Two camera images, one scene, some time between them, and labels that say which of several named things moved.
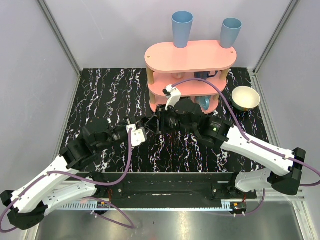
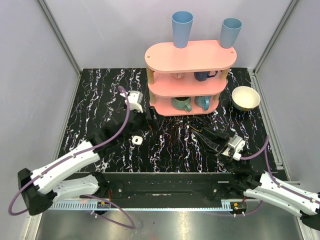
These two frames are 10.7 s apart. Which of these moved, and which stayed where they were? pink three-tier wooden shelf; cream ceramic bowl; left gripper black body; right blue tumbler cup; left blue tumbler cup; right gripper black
Moved: left gripper black body; right gripper black
Stayed: cream ceramic bowl; right blue tumbler cup; pink three-tier wooden shelf; left blue tumbler cup
